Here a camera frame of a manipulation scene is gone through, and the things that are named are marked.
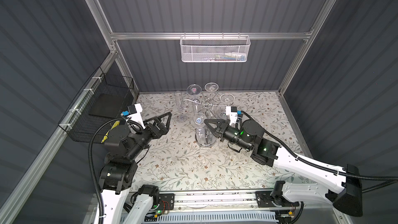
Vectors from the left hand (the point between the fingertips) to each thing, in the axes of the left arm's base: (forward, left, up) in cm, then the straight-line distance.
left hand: (165, 115), depth 60 cm
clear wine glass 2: (+19, -12, -4) cm, 22 cm away
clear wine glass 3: (+20, -20, -5) cm, 29 cm away
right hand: (-3, -15, -2) cm, 16 cm away
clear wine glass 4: (+14, -28, -6) cm, 31 cm away
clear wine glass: (+1, -15, -18) cm, 24 cm away
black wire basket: (+20, +34, -10) cm, 41 cm away
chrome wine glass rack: (+11, -17, -6) cm, 21 cm away
